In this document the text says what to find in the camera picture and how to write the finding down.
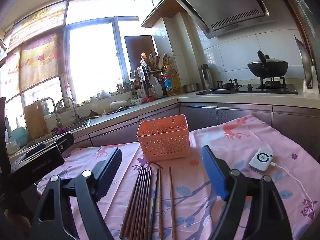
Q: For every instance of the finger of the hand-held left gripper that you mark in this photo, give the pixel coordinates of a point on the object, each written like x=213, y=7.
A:
x=65, y=141

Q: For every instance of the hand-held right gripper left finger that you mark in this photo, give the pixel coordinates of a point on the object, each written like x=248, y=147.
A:
x=107, y=175

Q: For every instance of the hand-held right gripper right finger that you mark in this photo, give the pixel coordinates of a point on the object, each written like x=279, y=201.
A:
x=212, y=172

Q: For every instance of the bunch of brown chopsticks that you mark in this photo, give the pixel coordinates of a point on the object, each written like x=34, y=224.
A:
x=140, y=205

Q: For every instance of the pink perforated plastic basket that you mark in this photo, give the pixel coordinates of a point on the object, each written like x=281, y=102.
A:
x=162, y=142

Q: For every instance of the person's left hand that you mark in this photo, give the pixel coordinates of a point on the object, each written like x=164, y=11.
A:
x=17, y=221

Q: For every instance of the purple cloth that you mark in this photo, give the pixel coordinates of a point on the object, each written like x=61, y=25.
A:
x=60, y=130

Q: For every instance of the pink floral tablecloth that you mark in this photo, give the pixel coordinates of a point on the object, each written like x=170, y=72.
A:
x=195, y=205

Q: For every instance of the wooden cutting board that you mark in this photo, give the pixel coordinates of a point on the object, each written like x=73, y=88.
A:
x=35, y=120

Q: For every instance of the steel kitchen faucet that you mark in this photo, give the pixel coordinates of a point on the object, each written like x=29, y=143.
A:
x=51, y=101
x=67, y=99

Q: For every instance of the white pocket router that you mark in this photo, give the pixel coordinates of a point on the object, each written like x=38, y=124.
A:
x=261, y=158

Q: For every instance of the kitchen counter with cabinets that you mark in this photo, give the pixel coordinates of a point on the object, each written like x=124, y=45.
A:
x=225, y=115

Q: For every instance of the white radish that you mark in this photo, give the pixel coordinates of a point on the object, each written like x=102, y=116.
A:
x=118, y=103

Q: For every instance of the patterned ceramic bowl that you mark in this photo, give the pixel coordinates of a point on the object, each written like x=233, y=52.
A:
x=137, y=101

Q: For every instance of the printed window shade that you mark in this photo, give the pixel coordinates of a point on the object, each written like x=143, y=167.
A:
x=37, y=60

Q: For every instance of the black gas stove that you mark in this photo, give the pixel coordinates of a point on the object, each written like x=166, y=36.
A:
x=237, y=90

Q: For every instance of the small steel bowl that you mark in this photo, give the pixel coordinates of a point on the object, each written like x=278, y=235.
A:
x=190, y=88

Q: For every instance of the cluster of condiment bottles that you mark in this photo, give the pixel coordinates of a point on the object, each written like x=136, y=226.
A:
x=133, y=85

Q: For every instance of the steel thermos jug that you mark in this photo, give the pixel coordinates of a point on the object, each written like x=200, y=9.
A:
x=206, y=77

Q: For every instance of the yellow cooking oil bottle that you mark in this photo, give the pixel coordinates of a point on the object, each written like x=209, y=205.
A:
x=172, y=82

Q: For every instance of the white plastic jug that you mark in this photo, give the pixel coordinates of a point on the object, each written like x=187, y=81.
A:
x=155, y=87

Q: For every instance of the dark brown board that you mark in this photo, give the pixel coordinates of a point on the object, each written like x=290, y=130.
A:
x=137, y=47

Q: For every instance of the black wok with lid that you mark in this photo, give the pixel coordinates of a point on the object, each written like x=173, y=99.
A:
x=267, y=67

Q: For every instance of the pile of snack bags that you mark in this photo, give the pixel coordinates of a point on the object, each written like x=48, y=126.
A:
x=152, y=60

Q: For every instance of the white lid stand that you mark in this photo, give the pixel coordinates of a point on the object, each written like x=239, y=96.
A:
x=314, y=85

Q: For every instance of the steel pan lid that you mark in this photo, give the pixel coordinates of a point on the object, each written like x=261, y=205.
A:
x=305, y=62

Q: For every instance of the steel range hood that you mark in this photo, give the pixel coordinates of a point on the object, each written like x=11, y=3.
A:
x=225, y=5

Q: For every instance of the wall cabinet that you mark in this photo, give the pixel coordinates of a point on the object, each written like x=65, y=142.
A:
x=160, y=7

